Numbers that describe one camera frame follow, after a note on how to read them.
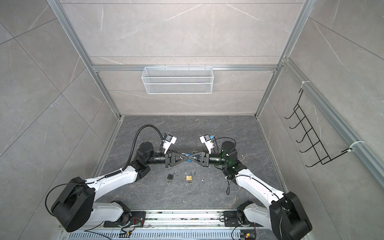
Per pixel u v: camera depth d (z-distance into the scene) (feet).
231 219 2.38
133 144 2.04
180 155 2.28
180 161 2.26
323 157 1.91
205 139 2.21
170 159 2.14
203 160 2.11
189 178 2.89
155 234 2.30
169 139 2.21
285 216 1.31
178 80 3.31
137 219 2.39
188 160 2.25
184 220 2.45
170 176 2.88
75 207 1.36
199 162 2.17
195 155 2.23
